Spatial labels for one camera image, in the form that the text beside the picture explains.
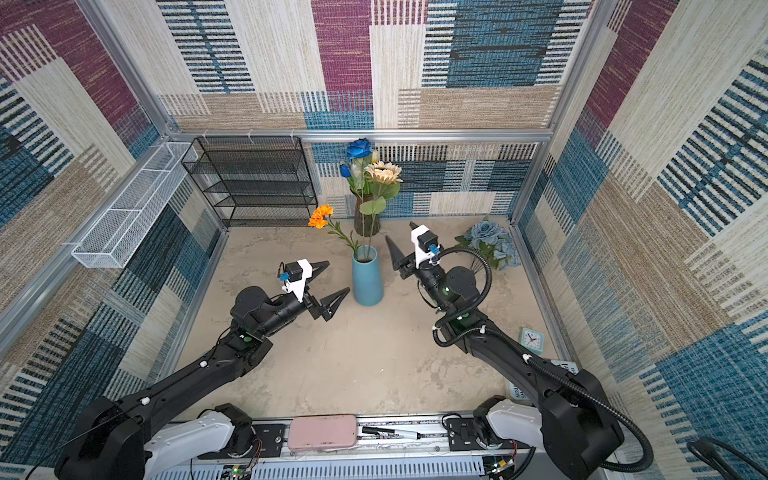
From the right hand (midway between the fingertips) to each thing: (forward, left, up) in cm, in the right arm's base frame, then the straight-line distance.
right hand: (396, 234), depth 70 cm
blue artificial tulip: (+30, +14, -4) cm, 34 cm away
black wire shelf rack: (+43, +49, -17) cm, 68 cm away
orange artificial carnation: (+8, +18, -2) cm, 20 cm away
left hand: (-5, +14, -6) cm, 17 cm away
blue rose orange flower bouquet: (+17, -33, -24) cm, 44 cm away
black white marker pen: (-35, +1, -34) cm, 48 cm away
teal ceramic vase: (0, +8, -23) cm, 24 cm away
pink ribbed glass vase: (+33, +10, -31) cm, 46 cm away
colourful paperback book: (-27, -30, -32) cm, 51 cm away
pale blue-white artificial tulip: (+29, +10, -3) cm, 31 cm away
